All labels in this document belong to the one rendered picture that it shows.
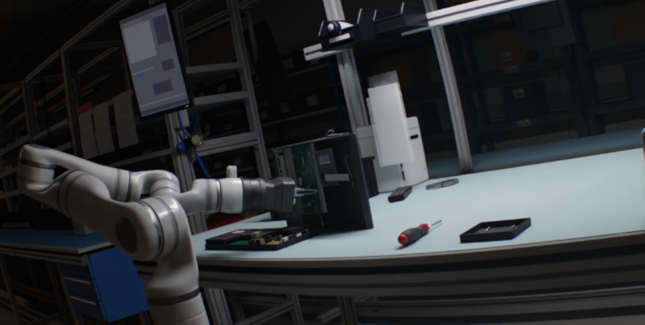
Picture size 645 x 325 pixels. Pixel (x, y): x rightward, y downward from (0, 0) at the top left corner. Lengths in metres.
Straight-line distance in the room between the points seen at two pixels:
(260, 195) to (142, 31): 1.50
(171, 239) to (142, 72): 1.84
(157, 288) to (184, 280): 0.04
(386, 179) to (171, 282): 1.11
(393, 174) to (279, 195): 0.62
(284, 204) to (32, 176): 0.58
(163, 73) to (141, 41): 0.20
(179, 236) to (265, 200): 0.43
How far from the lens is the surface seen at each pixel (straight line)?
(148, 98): 2.66
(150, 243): 0.84
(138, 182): 1.23
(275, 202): 1.30
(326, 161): 1.36
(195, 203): 1.25
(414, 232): 1.06
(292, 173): 1.43
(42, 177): 1.20
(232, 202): 1.26
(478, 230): 1.04
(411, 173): 1.88
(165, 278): 0.89
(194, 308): 0.89
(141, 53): 2.65
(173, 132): 2.91
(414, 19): 1.75
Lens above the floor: 1.23
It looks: 2 degrees down
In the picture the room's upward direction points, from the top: 12 degrees counter-clockwise
